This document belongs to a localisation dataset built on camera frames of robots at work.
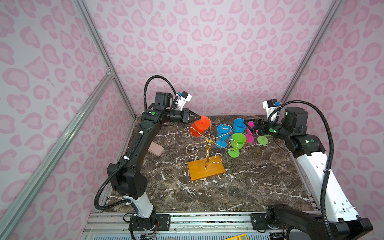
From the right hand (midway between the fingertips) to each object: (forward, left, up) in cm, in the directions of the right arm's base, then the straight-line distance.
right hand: (251, 119), depth 67 cm
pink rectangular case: (+5, +53, -34) cm, 63 cm away
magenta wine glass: (+18, -12, -37) cm, 43 cm away
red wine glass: (0, +23, -3) cm, 23 cm away
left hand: (+3, +23, -1) cm, 23 cm away
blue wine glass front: (+14, +8, -27) cm, 31 cm away
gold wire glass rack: (-7, +20, -36) cm, 41 cm away
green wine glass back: (+6, 0, -25) cm, 26 cm away
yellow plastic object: (-41, +6, -35) cm, 54 cm away
